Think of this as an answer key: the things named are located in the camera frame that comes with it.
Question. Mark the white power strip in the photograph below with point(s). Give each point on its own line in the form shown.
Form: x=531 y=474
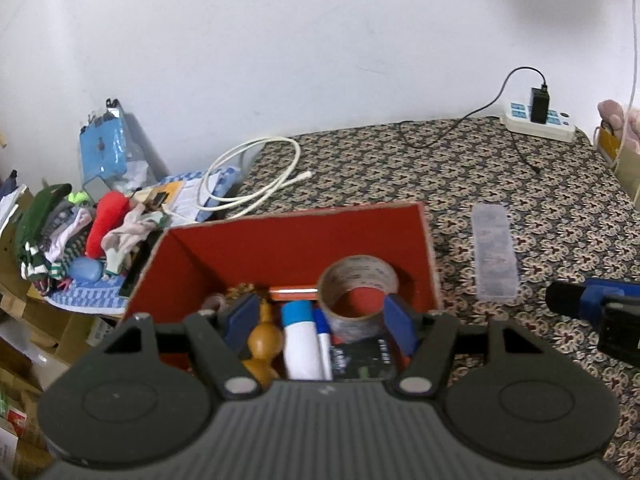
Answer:
x=559 y=126

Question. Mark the beige paper bag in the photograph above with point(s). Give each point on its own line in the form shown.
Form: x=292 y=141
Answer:
x=623 y=160

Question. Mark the pink plush toy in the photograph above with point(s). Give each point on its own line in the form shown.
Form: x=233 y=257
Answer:
x=616 y=126

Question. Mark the orange flat box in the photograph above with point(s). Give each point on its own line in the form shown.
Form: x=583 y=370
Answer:
x=292 y=293

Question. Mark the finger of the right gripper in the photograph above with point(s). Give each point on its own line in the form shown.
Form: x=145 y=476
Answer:
x=584 y=301

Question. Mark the brown tape roll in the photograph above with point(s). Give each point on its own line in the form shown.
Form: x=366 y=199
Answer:
x=351 y=295

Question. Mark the blue white checkered cloth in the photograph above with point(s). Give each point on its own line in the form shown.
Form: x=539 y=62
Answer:
x=103 y=297

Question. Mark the blue marker pen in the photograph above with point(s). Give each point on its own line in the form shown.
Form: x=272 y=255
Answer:
x=325 y=343

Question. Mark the patterned tablecloth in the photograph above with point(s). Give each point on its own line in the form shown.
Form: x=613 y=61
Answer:
x=570 y=220

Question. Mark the pine cone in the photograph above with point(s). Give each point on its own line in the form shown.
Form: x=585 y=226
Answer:
x=235 y=292

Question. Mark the translucent plastic case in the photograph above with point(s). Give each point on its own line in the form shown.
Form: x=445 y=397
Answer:
x=495 y=265

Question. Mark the brown gourd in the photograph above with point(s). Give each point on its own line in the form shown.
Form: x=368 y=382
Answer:
x=265 y=343

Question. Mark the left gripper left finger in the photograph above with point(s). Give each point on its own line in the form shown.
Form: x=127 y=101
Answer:
x=239 y=320

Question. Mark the white tube blue cap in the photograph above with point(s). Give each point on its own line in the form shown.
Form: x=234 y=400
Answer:
x=301 y=352

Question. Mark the blue plastic bag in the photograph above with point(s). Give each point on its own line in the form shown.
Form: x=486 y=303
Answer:
x=114 y=150

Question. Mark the red plush toy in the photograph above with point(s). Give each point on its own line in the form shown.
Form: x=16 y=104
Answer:
x=110 y=213

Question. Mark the black power adapter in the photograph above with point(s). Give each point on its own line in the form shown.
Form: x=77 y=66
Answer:
x=539 y=104

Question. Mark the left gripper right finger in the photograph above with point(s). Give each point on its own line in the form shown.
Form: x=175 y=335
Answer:
x=403 y=323

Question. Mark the red cardboard box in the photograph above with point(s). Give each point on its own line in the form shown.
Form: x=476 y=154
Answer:
x=191 y=263

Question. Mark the green striped cloth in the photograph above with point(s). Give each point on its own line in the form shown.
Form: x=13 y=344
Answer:
x=29 y=257

